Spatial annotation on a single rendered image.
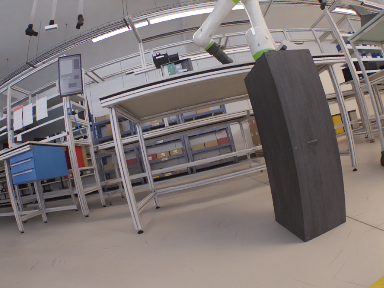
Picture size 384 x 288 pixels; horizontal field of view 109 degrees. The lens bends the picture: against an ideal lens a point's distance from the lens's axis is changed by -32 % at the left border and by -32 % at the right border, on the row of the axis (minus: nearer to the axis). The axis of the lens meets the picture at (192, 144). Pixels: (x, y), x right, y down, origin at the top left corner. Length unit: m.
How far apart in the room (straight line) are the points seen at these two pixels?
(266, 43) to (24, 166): 2.27
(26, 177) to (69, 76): 1.24
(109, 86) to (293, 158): 6.04
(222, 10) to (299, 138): 0.86
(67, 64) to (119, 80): 3.91
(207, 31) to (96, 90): 5.61
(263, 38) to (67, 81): 2.13
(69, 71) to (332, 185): 2.61
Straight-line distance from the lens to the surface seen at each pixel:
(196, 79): 1.32
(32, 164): 2.18
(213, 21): 1.29
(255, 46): 1.08
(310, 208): 0.87
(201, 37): 1.27
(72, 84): 2.54
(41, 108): 3.01
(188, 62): 1.62
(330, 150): 0.90
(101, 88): 6.55
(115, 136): 1.44
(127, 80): 6.28
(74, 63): 2.61
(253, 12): 1.38
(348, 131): 1.85
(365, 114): 3.36
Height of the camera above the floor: 0.47
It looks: 3 degrees up
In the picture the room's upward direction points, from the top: 13 degrees counter-clockwise
